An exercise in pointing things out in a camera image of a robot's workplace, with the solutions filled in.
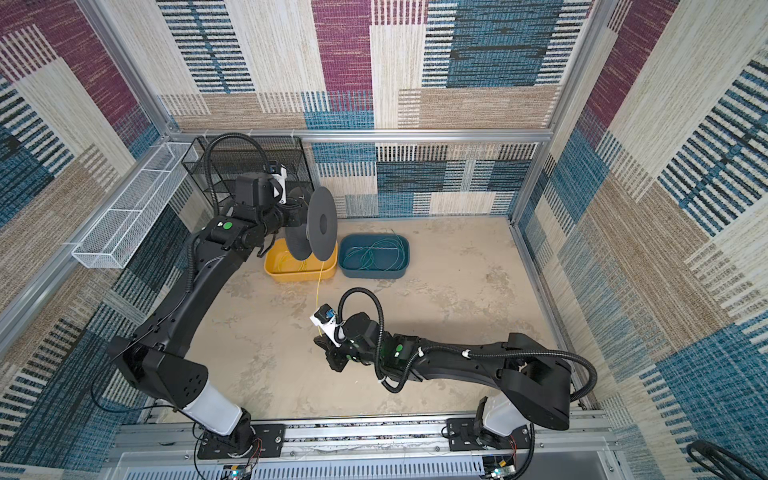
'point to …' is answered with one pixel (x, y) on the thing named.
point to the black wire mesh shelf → (215, 160)
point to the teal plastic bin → (350, 242)
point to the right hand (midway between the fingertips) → (318, 345)
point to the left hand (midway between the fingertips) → (295, 195)
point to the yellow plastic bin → (281, 266)
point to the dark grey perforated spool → (317, 236)
